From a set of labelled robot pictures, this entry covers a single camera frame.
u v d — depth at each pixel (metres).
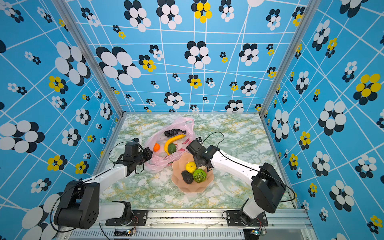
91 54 0.87
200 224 0.72
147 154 0.81
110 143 1.07
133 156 0.70
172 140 1.02
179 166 0.89
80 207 0.42
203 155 0.59
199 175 0.81
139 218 0.73
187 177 0.82
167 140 1.02
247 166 0.47
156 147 0.96
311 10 0.69
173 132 1.02
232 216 0.74
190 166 0.85
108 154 0.98
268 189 0.42
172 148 0.95
